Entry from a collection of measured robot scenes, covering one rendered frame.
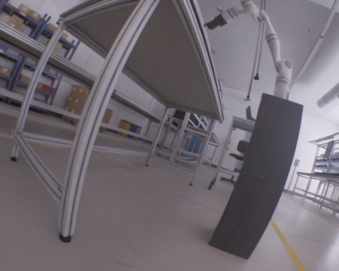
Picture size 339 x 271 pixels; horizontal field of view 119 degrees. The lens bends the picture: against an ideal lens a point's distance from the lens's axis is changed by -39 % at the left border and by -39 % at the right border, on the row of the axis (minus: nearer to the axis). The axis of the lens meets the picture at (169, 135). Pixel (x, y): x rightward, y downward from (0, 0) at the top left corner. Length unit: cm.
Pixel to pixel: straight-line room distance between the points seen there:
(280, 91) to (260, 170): 47
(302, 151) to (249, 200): 740
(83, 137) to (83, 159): 7
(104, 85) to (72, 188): 30
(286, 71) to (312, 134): 750
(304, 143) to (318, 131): 107
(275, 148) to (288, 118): 17
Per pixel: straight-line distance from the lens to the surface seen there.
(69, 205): 54
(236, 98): 793
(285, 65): 112
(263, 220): 88
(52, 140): 128
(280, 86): 104
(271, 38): 120
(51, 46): 116
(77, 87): 476
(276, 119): 87
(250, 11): 102
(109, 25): 109
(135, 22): 55
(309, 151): 833
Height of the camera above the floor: 45
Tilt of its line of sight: 2 degrees up
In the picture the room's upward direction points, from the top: 20 degrees clockwise
